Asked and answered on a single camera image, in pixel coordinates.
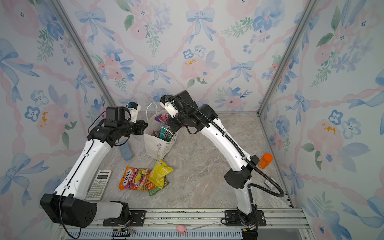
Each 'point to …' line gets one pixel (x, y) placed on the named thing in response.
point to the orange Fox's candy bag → (135, 179)
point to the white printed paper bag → (155, 148)
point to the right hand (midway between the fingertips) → (171, 118)
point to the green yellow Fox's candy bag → (168, 134)
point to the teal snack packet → (162, 130)
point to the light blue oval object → (126, 151)
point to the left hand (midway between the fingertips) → (148, 123)
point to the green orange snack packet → (153, 188)
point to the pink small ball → (181, 228)
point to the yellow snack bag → (157, 175)
